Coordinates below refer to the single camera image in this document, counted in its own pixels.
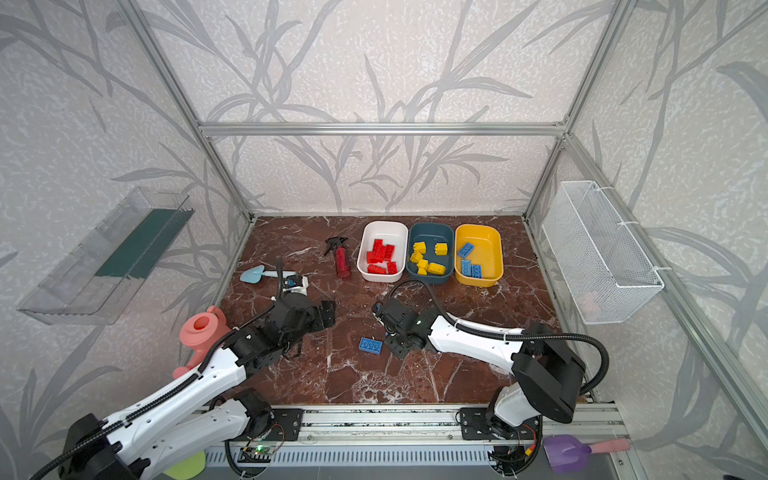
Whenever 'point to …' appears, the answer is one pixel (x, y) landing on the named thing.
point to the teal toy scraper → (254, 274)
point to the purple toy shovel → (566, 454)
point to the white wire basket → (607, 275)
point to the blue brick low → (374, 346)
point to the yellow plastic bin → (487, 241)
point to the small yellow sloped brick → (421, 271)
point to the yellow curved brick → (436, 269)
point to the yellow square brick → (420, 247)
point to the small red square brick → (373, 257)
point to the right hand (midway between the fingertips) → (397, 328)
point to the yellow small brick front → (415, 257)
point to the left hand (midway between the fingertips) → (329, 298)
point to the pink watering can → (202, 331)
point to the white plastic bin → (392, 233)
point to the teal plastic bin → (430, 251)
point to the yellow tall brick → (441, 249)
